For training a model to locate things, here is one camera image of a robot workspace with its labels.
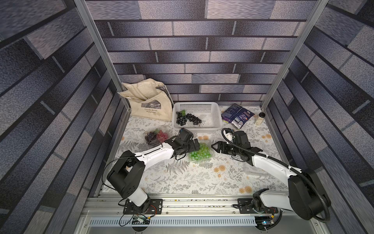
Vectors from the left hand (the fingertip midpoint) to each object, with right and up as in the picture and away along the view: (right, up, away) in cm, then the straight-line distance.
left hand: (195, 146), depth 87 cm
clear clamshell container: (+10, 0, +11) cm, 15 cm away
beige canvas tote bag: (-30, +30, +6) cm, 43 cm away
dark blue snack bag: (+33, +19, +21) cm, 44 cm away
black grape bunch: (-9, +18, +15) cm, 25 cm away
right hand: (+12, 0, -1) cm, 12 cm away
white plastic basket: (+13, +20, +26) cm, 36 cm away
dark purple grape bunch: (-30, +4, +7) cm, 31 cm away
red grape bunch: (-22, +5, +7) cm, 24 cm away
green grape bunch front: (+2, -5, -2) cm, 6 cm away
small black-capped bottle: (+48, +15, +17) cm, 53 cm away
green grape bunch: (+8, -5, +1) cm, 10 cm away
